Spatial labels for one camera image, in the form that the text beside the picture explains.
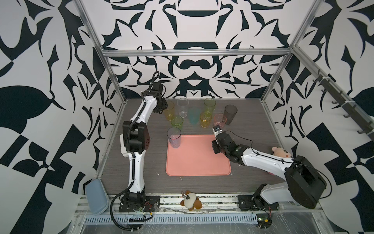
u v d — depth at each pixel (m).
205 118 1.04
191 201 0.73
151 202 0.74
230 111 0.96
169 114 1.11
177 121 1.02
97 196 0.75
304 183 0.43
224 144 0.66
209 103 1.01
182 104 1.02
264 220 0.71
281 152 0.84
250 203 0.74
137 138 0.59
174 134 0.93
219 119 1.02
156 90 0.74
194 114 1.01
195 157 0.91
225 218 0.71
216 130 0.77
